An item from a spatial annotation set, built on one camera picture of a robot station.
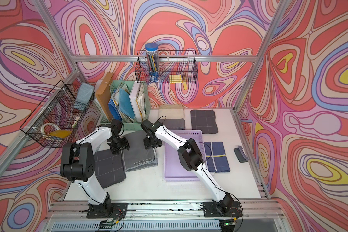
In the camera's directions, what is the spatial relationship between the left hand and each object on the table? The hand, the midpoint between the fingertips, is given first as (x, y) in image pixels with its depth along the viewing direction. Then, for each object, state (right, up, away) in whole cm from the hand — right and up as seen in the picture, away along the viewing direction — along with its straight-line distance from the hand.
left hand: (126, 149), depth 93 cm
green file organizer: (+2, +30, +3) cm, 30 cm away
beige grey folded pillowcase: (+30, +22, +19) cm, 42 cm away
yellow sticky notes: (+32, +46, -2) cm, 56 cm away
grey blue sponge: (-20, +35, -11) cm, 41 cm away
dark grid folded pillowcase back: (+55, +19, +19) cm, 61 cm away
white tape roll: (-30, +16, -26) cm, 43 cm away
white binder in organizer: (+7, +33, -1) cm, 33 cm away
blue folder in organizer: (-10, +26, +6) cm, 28 cm away
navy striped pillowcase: (+59, -5, +2) cm, 60 cm away
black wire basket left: (-31, +26, -16) cm, 43 cm away
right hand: (+17, 0, +2) cm, 17 cm away
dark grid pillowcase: (-8, -10, -6) cm, 14 cm away
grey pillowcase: (+8, -5, -2) cm, 9 cm away
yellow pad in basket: (-28, +12, -18) cm, 36 cm away
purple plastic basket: (+31, -12, -3) cm, 34 cm away
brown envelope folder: (-10, +34, -9) cm, 37 cm away
